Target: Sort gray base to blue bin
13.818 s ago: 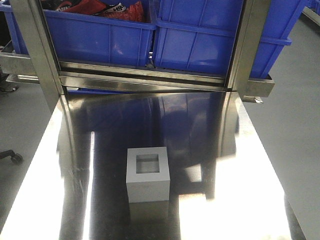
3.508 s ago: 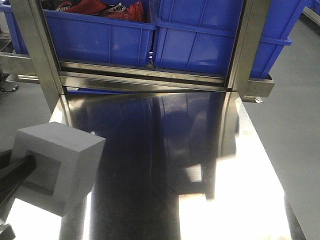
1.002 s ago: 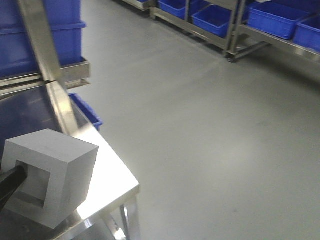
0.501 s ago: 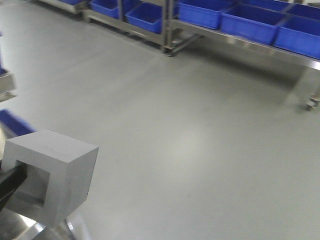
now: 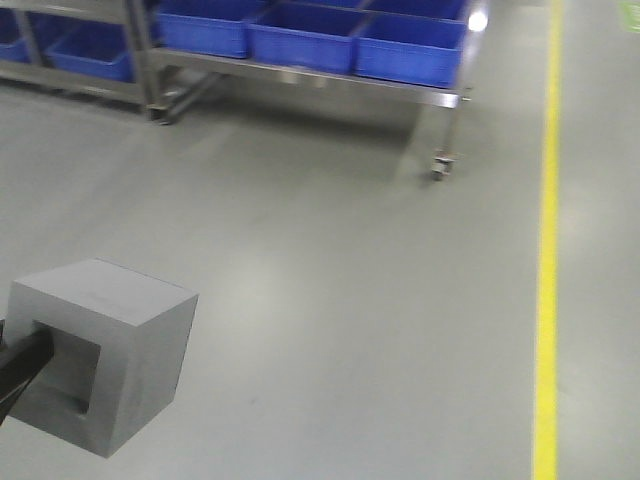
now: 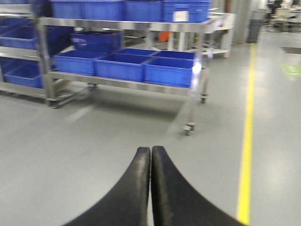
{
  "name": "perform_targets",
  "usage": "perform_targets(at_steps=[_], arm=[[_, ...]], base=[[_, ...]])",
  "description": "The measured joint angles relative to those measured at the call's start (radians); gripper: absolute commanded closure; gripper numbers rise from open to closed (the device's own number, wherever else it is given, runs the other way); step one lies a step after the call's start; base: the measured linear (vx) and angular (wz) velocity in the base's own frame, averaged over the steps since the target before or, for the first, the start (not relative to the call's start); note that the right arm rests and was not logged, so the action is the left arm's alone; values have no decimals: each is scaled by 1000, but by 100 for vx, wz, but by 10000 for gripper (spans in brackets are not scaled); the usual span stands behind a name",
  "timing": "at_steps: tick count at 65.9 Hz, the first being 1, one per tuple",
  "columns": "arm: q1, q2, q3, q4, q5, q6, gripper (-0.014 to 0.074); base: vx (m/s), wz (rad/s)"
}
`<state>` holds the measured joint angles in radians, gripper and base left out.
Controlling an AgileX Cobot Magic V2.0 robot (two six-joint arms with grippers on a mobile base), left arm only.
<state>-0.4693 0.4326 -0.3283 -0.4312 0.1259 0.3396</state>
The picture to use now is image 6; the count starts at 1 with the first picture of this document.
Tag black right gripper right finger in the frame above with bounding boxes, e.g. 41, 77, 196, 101
151, 145, 246, 226

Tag white steel table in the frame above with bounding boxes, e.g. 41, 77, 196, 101
206, 13, 237, 59

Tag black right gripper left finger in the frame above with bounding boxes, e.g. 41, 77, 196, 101
63, 146, 151, 226

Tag steel roller rack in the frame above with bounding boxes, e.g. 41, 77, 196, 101
0, 4, 58, 109

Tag steel rack on castors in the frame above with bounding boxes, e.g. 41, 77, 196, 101
35, 14, 223, 137

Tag white desk with equipment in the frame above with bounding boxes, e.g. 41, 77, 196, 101
267, 0, 301, 32

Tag grey waste bin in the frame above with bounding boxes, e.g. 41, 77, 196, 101
247, 18, 262, 43

